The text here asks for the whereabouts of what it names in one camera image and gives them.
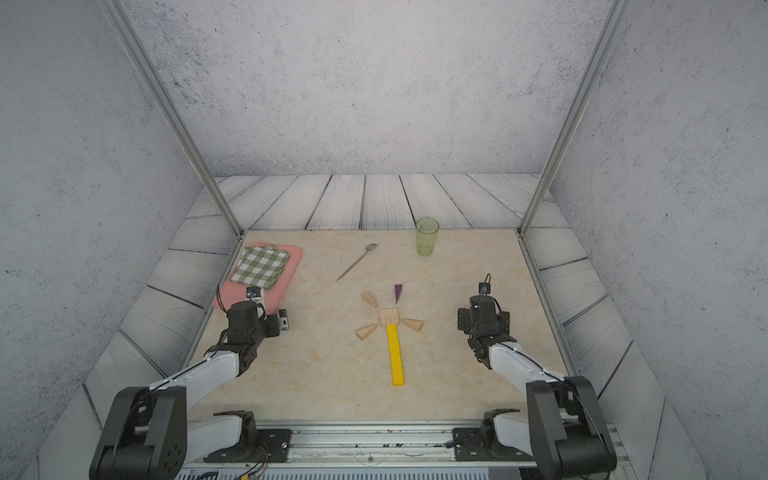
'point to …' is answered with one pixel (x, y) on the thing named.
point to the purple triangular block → (398, 289)
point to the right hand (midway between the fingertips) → (486, 310)
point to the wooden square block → (388, 316)
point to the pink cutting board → (234, 292)
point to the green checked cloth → (261, 266)
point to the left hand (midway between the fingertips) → (273, 311)
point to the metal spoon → (369, 247)
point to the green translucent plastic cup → (426, 235)
